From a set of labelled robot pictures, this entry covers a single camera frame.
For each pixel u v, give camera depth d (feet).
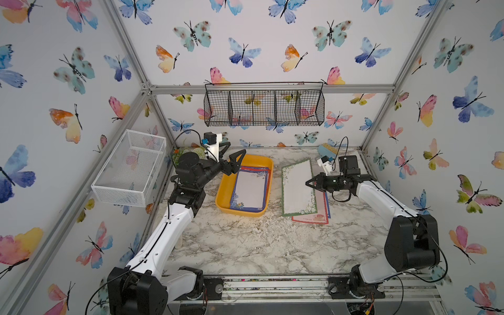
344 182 2.16
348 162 2.28
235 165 2.08
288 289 2.47
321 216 3.05
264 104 3.23
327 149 3.98
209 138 1.85
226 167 2.07
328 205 3.17
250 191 3.33
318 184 2.49
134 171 2.91
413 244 1.44
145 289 1.23
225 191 3.33
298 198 2.84
